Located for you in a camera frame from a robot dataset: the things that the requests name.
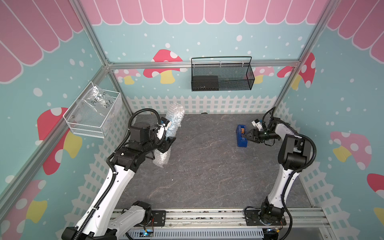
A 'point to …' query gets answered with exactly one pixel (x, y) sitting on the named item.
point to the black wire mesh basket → (221, 73)
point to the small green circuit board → (146, 232)
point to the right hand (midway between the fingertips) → (246, 137)
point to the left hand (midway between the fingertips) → (169, 137)
